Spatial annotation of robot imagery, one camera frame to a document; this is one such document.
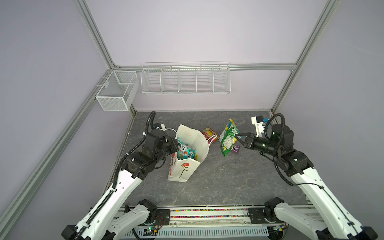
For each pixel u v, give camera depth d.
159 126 0.64
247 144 0.58
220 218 0.74
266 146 0.56
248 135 0.61
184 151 0.77
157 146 0.49
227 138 0.70
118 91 1.02
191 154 0.86
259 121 0.60
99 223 0.38
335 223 0.39
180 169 0.75
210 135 1.02
